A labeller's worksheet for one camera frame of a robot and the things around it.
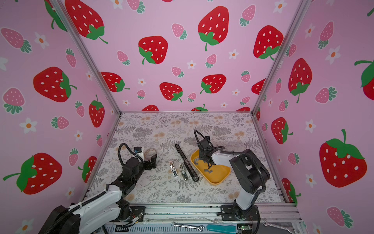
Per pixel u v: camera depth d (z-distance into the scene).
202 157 0.88
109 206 0.55
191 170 0.88
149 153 0.96
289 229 0.70
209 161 0.70
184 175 0.87
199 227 0.70
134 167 0.64
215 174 0.88
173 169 0.88
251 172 0.48
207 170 0.88
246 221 0.73
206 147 0.75
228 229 0.70
